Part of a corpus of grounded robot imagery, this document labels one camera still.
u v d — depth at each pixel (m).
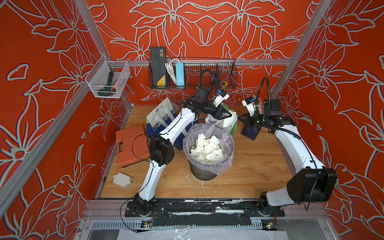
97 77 0.81
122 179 0.80
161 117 0.87
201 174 0.77
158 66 0.88
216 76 0.98
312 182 0.40
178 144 0.69
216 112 0.73
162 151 0.56
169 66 0.84
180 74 0.90
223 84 0.95
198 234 0.67
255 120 0.67
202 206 0.74
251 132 0.95
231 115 0.77
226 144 0.69
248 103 0.69
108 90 0.81
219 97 0.73
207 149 0.78
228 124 0.79
